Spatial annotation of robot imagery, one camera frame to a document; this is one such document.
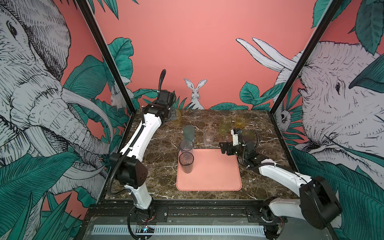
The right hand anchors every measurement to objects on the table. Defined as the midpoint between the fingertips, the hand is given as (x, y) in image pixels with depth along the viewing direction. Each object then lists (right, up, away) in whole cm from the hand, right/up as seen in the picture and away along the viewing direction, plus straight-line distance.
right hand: (223, 141), depth 85 cm
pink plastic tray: (-6, -19, +3) cm, 20 cm away
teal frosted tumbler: (-21, +4, +15) cm, 26 cm away
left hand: (-31, +17, -3) cm, 35 cm away
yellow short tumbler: (+15, +12, +18) cm, 27 cm away
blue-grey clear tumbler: (-22, -4, +12) cm, 26 cm away
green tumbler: (+24, +1, +24) cm, 34 cm away
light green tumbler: (+5, +9, +19) cm, 21 cm away
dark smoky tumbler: (-22, -12, +2) cm, 25 cm away
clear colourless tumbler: (-7, +4, +19) cm, 20 cm away
